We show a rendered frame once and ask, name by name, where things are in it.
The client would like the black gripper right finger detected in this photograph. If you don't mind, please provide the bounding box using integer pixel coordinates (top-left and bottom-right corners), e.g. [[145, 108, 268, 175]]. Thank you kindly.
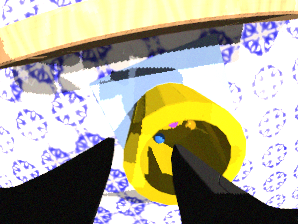
[[172, 144, 298, 224]]

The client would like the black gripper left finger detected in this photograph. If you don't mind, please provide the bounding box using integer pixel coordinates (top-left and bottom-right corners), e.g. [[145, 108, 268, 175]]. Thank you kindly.
[[0, 137, 114, 224]]

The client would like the brown wooden bar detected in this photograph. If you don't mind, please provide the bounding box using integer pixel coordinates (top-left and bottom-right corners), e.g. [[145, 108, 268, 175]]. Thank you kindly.
[[0, 0, 298, 69]]

